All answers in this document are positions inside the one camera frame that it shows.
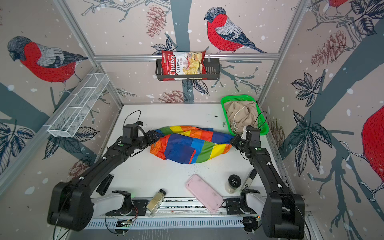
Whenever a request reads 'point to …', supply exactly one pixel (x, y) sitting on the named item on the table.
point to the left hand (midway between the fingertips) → (157, 136)
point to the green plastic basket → (262, 123)
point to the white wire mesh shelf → (69, 120)
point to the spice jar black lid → (155, 203)
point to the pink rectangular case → (212, 201)
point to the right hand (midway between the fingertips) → (229, 140)
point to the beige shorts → (241, 114)
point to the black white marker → (249, 179)
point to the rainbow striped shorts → (188, 145)
